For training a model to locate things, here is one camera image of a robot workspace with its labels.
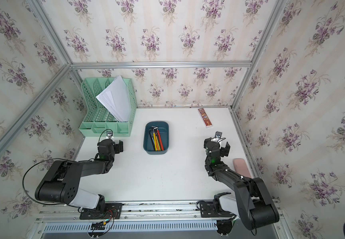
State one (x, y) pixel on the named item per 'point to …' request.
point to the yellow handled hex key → (154, 138)
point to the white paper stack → (116, 98)
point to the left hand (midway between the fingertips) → (113, 141)
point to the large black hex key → (149, 131)
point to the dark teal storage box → (156, 137)
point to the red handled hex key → (160, 140)
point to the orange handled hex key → (156, 142)
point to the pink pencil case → (241, 168)
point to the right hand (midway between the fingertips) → (221, 140)
